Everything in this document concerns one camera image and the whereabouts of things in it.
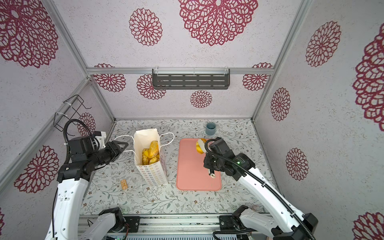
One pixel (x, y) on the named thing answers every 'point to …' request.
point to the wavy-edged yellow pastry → (153, 160)
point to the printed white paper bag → (154, 174)
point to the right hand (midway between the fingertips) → (204, 158)
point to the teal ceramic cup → (210, 128)
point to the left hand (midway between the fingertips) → (126, 148)
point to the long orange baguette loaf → (145, 153)
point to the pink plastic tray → (191, 175)
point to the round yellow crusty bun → (154, 149)
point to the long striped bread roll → (145, 160)
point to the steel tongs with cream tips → (211, 173)
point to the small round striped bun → (200, 145)
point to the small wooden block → (124, 184)
